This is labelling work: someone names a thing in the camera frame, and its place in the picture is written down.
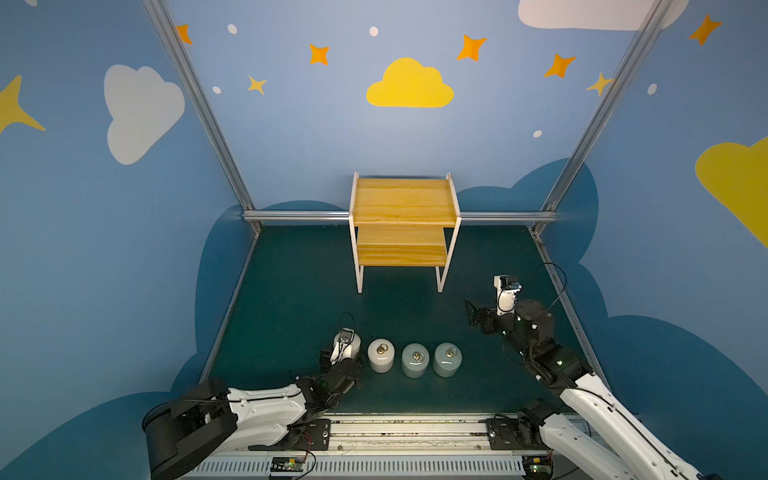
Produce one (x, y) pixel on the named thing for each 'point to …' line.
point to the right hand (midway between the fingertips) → (486, 295)
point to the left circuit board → (287, 464)
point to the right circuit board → (538, 467)
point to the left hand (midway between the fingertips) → (349, 344)
